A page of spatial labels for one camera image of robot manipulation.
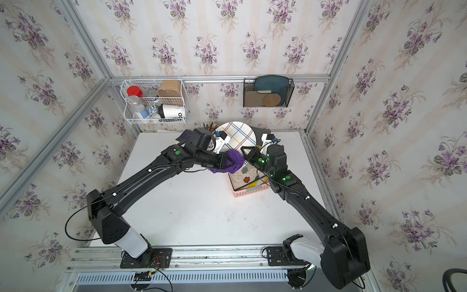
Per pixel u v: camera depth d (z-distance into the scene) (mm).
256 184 904
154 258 718
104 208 418
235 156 702
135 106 861
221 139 662
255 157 662
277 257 732
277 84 935
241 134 782
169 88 886
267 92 933
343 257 387
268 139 699
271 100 974
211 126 1019
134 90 917
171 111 925
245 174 944
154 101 933
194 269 715
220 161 626
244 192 886
